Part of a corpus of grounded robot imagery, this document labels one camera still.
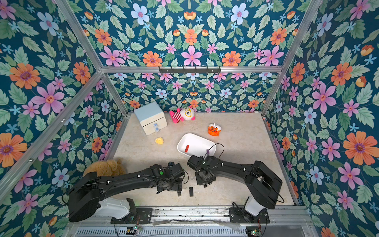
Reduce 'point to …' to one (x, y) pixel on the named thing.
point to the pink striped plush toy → (184, 113)
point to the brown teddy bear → (105, 168)
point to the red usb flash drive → (187, 148)
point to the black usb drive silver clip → (179, 194)
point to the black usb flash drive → (191, 191)
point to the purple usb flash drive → (208, 152)
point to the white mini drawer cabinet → (151, 117)
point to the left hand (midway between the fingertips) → (178, 188)
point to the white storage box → (193, 144)
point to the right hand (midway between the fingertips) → (202, 180)
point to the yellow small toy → (160, 140)
